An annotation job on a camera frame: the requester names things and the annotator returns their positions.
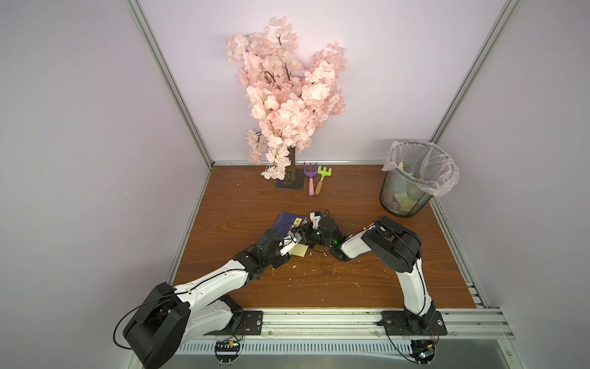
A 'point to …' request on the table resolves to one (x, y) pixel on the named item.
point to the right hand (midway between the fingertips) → (292, 224)
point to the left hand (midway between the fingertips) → (285, 242)
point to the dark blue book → (284, 222)
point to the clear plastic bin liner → (427, 165)
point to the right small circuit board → (423, 351)
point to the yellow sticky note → (299, 250)
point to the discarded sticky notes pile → (406, 203)
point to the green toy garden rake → (323, 173)
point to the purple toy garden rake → (310, 174)
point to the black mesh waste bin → (395, 181)
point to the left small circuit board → (229, 346)
